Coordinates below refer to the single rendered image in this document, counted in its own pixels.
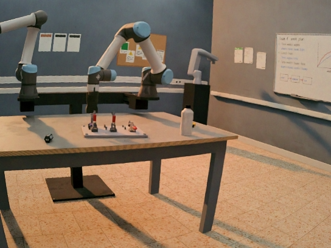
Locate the white plastic bottle with black cap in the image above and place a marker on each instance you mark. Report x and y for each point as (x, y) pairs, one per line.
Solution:
(186, 121)

